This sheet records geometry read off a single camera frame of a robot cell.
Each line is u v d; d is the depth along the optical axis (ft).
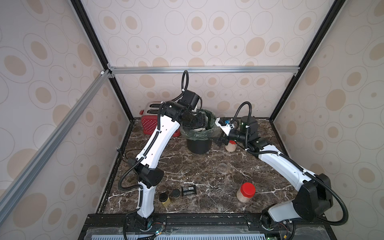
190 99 1.82
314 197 1.37
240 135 2.15
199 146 3.22
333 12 2.29
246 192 2.35
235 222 2.45
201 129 2.19
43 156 1.67
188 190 2.73
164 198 2.35
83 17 2.30
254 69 5.79
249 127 1.92
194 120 2.11
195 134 2.68
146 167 1.53
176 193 2.76
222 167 3.03
